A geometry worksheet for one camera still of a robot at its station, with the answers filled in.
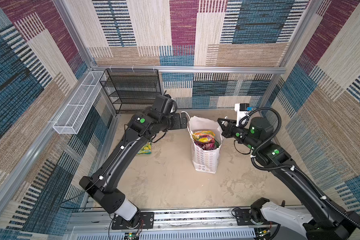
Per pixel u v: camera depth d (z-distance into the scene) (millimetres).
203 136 812
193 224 732
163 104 484
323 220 391
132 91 1087
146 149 965
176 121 600
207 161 763
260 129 474
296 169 441
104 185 397
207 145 824
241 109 573
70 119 714
